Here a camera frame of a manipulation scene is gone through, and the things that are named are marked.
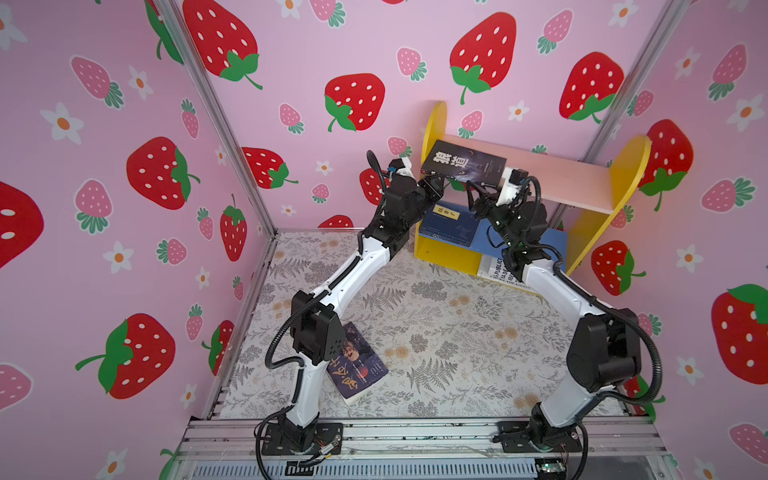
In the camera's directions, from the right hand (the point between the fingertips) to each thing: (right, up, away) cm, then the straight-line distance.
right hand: (475, 180), depth 76 cm
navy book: (-1, -8, +25) cm, 26 cm away
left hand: (-7, +1, -2) cm, 7 cm away
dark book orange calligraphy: (-32, -52, +8) cm, 61 cm away
